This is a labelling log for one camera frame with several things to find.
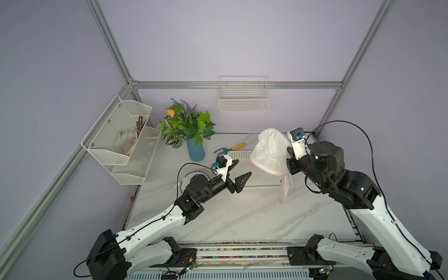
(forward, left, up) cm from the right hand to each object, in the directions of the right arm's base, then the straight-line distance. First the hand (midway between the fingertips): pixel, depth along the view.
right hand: (290, 150), depth 62 cm
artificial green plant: (+24, +44, -5) cm, 51 cm away
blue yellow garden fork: (+31, +24, -36) cm, 54 cm away
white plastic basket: (+9, +5, -38) cm, 39 cm away
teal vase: (+28, +42, -34) cm, 61 cm away
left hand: (-2, +17, -7) cm, 19 cm away
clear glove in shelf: (+15, +70, -8) cm, 72 cm away
